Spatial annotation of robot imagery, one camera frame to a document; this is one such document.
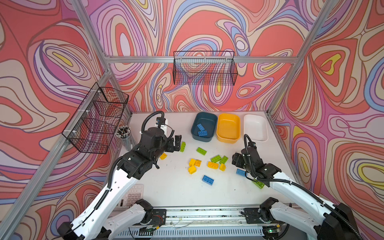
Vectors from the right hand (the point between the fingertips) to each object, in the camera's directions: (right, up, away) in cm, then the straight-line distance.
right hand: (239, 161), depth 84 cm
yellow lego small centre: (-9, -5, +5) cm, 11 cm away
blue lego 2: (-21, +19, +24) cm, 37 cm away
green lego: (-33, +7, +15) cm, 37 cm away
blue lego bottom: (-19, -11, 0) cm, 22 cm away
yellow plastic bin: (-1, +19, +23) cm, 30 cm away
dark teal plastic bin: (-19, +20, +24) cm, 36 cm away
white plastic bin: (+20, +20, +24) cm, 37 cm away
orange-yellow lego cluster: (-24, -3, +7) cm, 25 cm away
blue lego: (-19, +15, +20) cm, 32 cm away
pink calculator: (-58, -17, -5) cm, 61 cm away
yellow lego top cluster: (-27, -2, +6) cm, 28 cm away
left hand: (-36, +16, -16) cm, 42 cm away
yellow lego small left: (-46, +1, +9) cm, 46 cm away
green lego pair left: (-12, -1, +9) cm, 15 cm away
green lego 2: (-21, +4, +13) cm, 25 cm away
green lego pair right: (-7, -1, +9) cm, 12 cm away
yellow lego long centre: (-15, -4, +7) cm, 16 cm away
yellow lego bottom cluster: (-27, -6, +3) cm, 28 cm away
